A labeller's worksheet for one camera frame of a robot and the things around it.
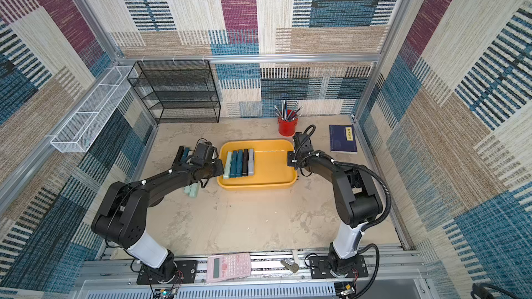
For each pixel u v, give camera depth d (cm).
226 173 94
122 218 46
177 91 109
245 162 99
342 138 112
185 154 102
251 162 99
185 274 73
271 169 100
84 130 72
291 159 75
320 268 73
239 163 97
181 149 105
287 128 112
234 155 102
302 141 77
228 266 73
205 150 74
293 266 73
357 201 49
